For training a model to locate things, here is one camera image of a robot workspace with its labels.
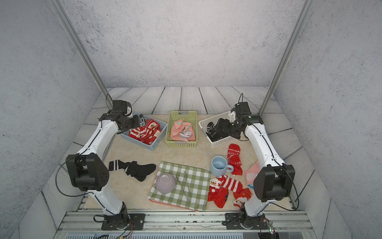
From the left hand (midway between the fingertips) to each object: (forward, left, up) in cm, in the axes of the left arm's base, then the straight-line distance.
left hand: (141, 122), depth 90 cm
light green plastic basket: (+20, -27, -16) cm, 37 cm away
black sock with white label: (+2, -45, -17) cm, 48 cm away
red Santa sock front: (-36, -58, -17) cm, 70 cm away
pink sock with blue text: (-26, -64, -18) cm, 71 cm away
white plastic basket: (-5, -49, -15) cm, 52 cm away
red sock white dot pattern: (-16, -56, -18) cm, 61 cm away
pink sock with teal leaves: (+4, -23, -14) cm, 27 cm away
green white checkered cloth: (-31, -24, -20) cm, 44 cm away
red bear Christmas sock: (+7, -2, -13) cm, 15 cm away
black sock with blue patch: (-22, +2, -19) cm, 29 cm away
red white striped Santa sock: (-29, -48, -20) cm, 60 cm away
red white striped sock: (+2, +5, -13) cm, 14 cm away
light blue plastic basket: (+1, 0, -15) cm, 15 cm away
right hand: (-10, -46, +3) cm, 47 cm away
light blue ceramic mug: (-20, -46, -19) cm, 53 cm away
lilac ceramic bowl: (-32, -16, -13) cm, 38 cm away
